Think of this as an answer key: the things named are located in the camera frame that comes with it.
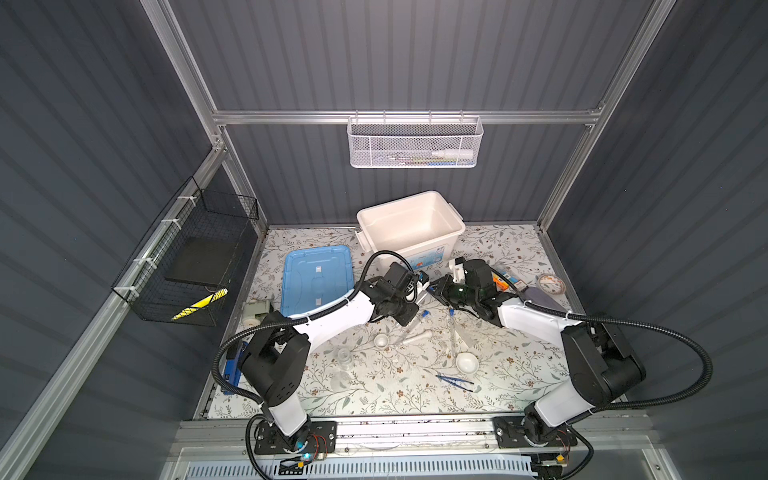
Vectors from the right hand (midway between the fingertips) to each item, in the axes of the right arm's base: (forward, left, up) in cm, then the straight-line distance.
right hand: (427, 289), depth 88 cm
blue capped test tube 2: (-5, -8, -12) cm, 16 cm away
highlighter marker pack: (-8, -16, +14) cm, 23 cm away
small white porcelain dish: (-12, +14, -11) cm, 21 cm away
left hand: (-5, +4, -3) cm, 7 cm away
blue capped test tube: (-6, +4, -12) cm, 14 cm away
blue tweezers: (-23, -7, -12) cm, 27 cm away
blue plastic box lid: (+13, +39, -11) cm, 43 cm away
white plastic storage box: (+29, 0, -4) cm, 29 cm away
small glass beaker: (-19, +23, -4) cm, 30 cm away
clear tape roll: (+10, -44, -13) cm, 47 cm away
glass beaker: (-23, +25, -11) cm, 36 cm away
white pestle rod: (-9, +1, -12) cm, 15 cm away
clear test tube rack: (-8, -13, -13) cm, 20 cm away
